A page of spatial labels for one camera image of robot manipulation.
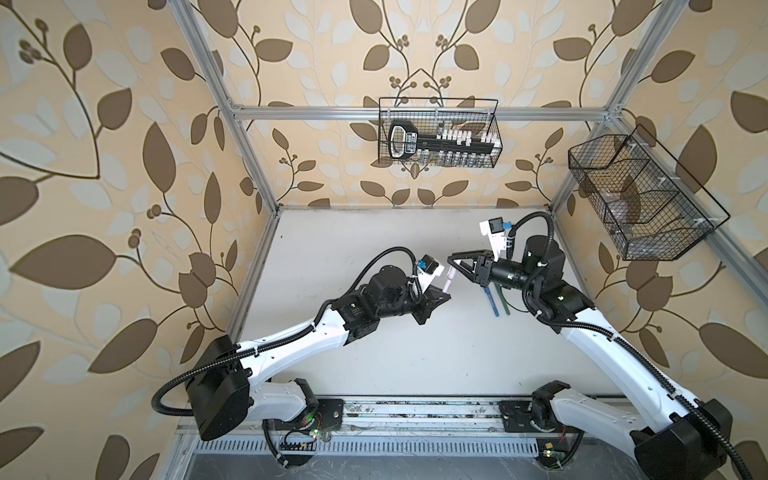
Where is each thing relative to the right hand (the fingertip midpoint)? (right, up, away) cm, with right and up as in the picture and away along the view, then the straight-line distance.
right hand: (452, 261), depth 68 cm
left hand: (0, -8, +2) cm, 8 cm away
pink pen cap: (-1, -3, 0) cm, 3 cm away
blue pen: (+17, -12, +28) cm, 35 cm away
